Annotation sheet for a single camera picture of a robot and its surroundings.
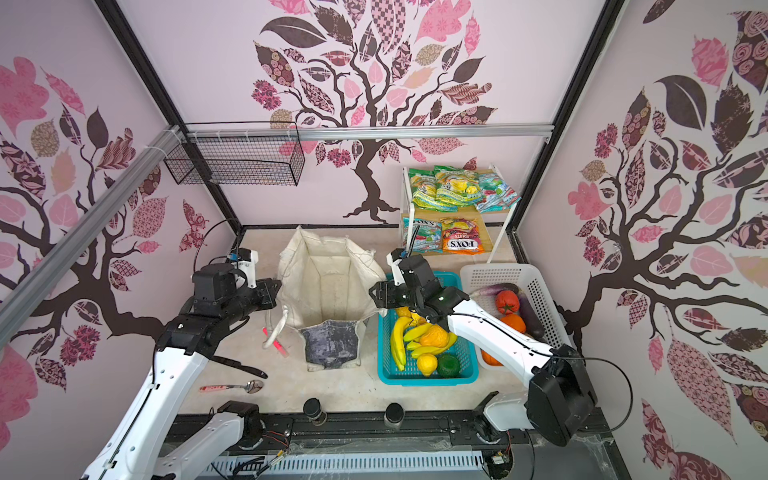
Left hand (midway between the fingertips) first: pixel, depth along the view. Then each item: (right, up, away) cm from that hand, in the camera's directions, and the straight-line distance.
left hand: (280, 287), depth 74 cm
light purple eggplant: (+62, -3, +23) cm, 66 cm away
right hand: (+25, 0, +5) cm, 25 cm away
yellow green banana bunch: (+35, -18, +10) cm, 40 cm away
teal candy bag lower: (+40, +14, +21) cm, 47 cm away
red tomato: (+64, -6, +16) cm, 66 cm away
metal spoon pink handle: (-10, -28, +5) cm, 30 cm away
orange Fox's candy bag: (+50, +14, +19) cm, 55 cm away
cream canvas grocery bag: (+5, -2, +27) cm, 28 cm away
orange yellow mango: (+40, -15, +7) cm, 44 cm away
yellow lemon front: (+38, -21, +5) cm, 44 cm away
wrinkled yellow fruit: (+32, -9, +17) cm, 37 cm away
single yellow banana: (+30, -17, +9) cm, 36 cm away
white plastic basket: (+58, +1, +24) cm, 63 cm away
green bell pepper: (+44, -22, +6) cm, 49 cm away
